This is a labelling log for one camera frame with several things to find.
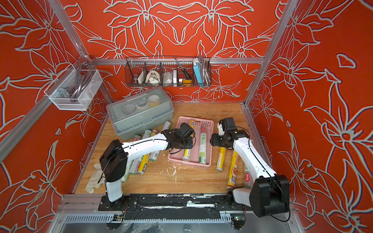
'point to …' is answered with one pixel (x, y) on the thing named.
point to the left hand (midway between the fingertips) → (192, 143)
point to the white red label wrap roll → (247, 178)
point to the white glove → (96, 179)
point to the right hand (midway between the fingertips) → (212, 140)
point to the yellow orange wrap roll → (233, 170)
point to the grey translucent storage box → (131, 115)
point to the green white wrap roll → (202, 157)
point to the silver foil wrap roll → (154, 156)
